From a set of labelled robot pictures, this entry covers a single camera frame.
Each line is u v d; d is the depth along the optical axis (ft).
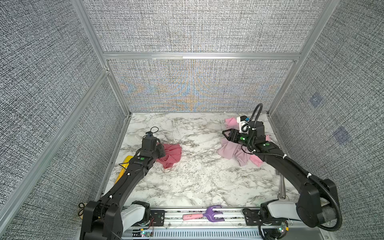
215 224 2.39
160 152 2.49
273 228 2.33
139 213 2.03
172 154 3.01
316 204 1.36
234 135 2.35
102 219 1.29
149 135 2.43
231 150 2.97
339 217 1.25
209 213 2.43
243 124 2.43
